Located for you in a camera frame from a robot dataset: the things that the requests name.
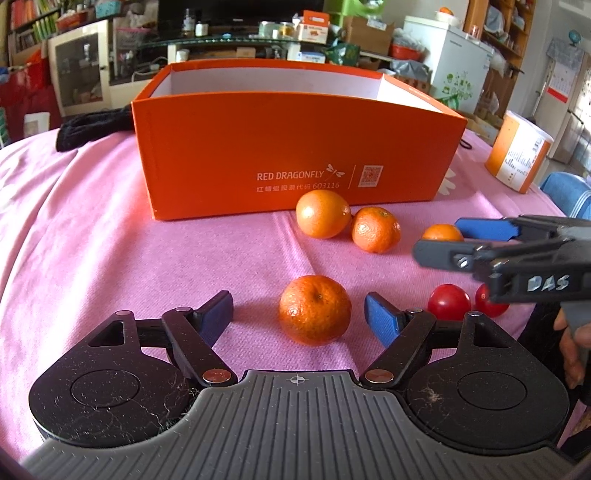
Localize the person right hand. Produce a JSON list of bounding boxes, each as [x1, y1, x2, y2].
[[554, 309, 591, 389]]

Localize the orange mandarin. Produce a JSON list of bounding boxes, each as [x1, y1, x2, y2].
[[422, 224, 464, 242], [277, 275, 352, 346], [295, 190, 352, 239], [352, 206, 402, 254]]

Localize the red cherry tomato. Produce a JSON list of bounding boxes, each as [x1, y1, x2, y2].
[[427, 284, 472, 322], [474, 284, 509, 318]]

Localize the orange white paper canister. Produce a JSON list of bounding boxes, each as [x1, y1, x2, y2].
[[485, 110, 554, 194]]

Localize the pink tablecloth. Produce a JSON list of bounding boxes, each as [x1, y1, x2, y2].
[[1, 132, 557, 459]]

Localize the orange cardboard box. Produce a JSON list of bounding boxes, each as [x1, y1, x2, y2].
[[132, 59, 467, 220]]

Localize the brown wooden shelf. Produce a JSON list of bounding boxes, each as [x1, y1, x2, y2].
[[463, 0, 536, 118]]

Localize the black cloth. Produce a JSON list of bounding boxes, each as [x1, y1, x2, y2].
[[55, 105, 134, 152]]

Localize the brown cardboard box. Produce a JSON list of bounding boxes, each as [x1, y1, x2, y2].
[[342, 16, 394, 56]]

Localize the green stacked storage bins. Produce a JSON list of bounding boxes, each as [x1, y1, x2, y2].
[[324, 0, 387, 21]]

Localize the red shopping bag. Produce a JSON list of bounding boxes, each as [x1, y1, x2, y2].
[[1, 50, 62, 141]]

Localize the white glass door cabinet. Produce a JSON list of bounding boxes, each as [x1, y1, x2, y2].
[[48, 20, 111, 117]]

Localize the black flat television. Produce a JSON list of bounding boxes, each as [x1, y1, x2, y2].
[[157, 0, 325, 38]]

